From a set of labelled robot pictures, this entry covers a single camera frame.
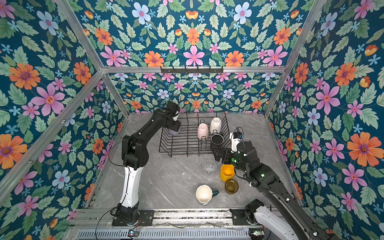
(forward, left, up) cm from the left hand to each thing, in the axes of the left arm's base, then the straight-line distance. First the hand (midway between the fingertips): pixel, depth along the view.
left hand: (176, 122), depth 98 cm
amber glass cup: (-40, -32, -12) cm, 53 cm away
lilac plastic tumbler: (-1, +3, -9) cm, 10 cm away
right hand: (-30, -24, +13) cm, 40 cm away
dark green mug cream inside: (-44, -16, -9) cm, 47 cm away
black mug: (-11, -26, -8) cm, 30 cm away
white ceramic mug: (-3, -26, -2) cm, 26 cm away
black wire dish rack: (-11, -6, -11) cm, 16 cm away
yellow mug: (-32, -30, -11) cm, 45 cm away
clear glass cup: (-29, -20, -12) cm, 37 cm away
